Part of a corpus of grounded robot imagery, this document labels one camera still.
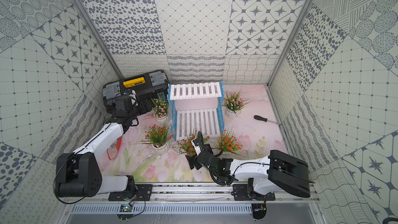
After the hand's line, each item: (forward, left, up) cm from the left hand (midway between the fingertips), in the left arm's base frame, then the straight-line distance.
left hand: (148, 102), depth 87 cm
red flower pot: (-19, -9, -5) cm, 21 cm away
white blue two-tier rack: (+9, -26, -17) cm, 33 cm away
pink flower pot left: (-2, -7, -3) cm, 7 cm away
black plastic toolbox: (+13, +8, -3) cm, 16 cm away
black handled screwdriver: (+2, -72, -18) cm, 75 cm away
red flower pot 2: (-24, -24, -4) cm, 34 cm away
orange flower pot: (-22, -44, -4) cm, 49 cm away
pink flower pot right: (+4, -50, -5) cm, 50 cm away
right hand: (-23, -27, -13) cm, 38 cm away
